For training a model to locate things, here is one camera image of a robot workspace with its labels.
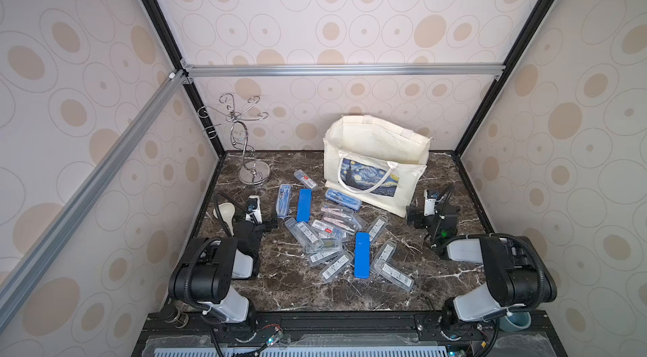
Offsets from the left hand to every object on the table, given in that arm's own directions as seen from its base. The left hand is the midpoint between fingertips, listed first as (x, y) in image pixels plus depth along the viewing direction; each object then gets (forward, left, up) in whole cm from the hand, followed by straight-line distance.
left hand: (267, 201), depth 89 cm
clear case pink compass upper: (+1, -28, -9) cm, 29 cm away
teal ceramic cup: (-36, -74, -4) cm, 82 cm away
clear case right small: (-14, -42, -9) cm, 46 cm away
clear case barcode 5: (-22, -43, -8) cm, 49 cm away
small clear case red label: (+21, -10, -10) cm, 25 cm away
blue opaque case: (+5, -12, -10) cm, 17 cm away
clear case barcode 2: (-4, -40, -10) cm, 42 cm away
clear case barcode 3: (-17, -18, -9) cm, 26 cm away
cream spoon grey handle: (0, +17, -8) cm, 18 cm away
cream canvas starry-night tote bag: (+7, -37, +14) cm, 40 cm away
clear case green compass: (-13, -21, -8) cm, 26 cm away
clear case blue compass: (+7, -4, -11) cm, 14 cm away
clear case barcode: (-9, -13, -7) cm, 18 cm away
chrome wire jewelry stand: (+21, +11, -8) cm, 25 cm away
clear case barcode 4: (-20, -25, -9) cm, 33 cm away
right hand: (+2, -61, -5) cm, 61 cm away
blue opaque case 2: (-15, -34, -10) cm, 39 cm away
